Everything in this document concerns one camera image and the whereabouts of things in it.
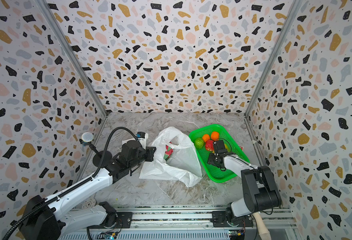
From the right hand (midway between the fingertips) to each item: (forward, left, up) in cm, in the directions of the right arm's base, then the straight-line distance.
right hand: (211, 157), depth 94 cm
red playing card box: (+8, -21, -1) cm, 23 cm away
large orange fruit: (+15, -4, +2) cm, 15 cm away
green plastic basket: (-12, +2, +6) cm, 14 cm away
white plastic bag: (-5, +17, -2) cm, 18 cm away
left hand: (-3, +31, +18) cm, 36 cm away
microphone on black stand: (-4, +64, +25) cm, 69 cm away
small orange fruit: (+13, +2, +2) cm, 14 cm away
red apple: (+7, +1, +3) cm, 8 cm away
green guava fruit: (+9, +7, +2) cm, 12 cm away
